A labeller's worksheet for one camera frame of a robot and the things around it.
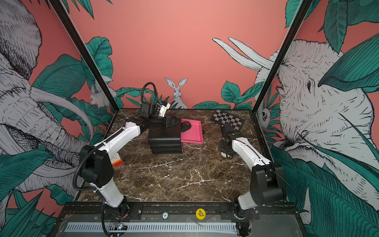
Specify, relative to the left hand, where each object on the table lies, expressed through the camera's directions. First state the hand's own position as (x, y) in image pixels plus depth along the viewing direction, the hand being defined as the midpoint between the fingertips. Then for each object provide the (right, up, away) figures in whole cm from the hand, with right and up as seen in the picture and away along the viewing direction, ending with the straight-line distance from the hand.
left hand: (177, 119), depth 84 cm
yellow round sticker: (+13, -48, -11) cm, 51 cm away
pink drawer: (+10, -10, +11) cm, 18 cm away
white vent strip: (-10, -53, -14) cm, 56 cm away
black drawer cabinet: (-6, -12, -2) cm, 14 cm away
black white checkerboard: (+32, +2, +28) cm, 43 cm away
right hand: (+29, -17, +5) cm, 34 cm away
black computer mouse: (+4, -4, +8) cm, 10 cm away
